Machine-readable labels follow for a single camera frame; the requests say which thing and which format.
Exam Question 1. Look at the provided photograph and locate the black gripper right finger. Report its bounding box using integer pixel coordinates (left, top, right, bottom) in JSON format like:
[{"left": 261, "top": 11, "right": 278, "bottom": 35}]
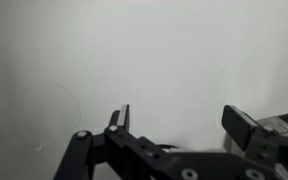
[{"left": 221, "top": 104, "right": 288, "bottom": 180}]

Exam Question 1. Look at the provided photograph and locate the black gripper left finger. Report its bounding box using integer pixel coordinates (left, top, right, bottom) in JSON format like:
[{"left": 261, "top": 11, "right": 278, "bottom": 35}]
[{"left": 53, "top": 104, "right": 142, "bottom": 180}]

